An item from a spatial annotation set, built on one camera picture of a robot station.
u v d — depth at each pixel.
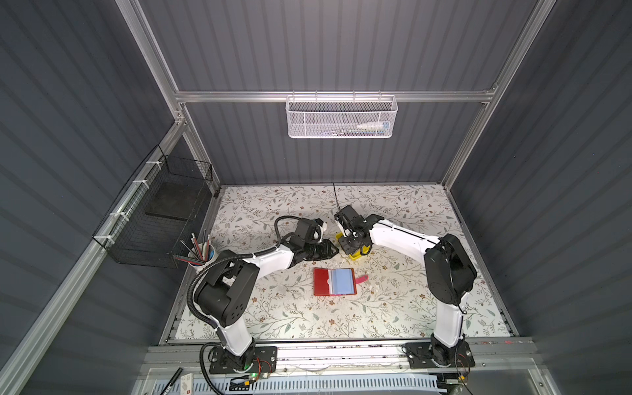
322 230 0.86
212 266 0.46
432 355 0.68
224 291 0.47
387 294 0.87
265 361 0.72
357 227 0.69
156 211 0.74
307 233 0.74
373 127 0.91
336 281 0.89
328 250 0.81
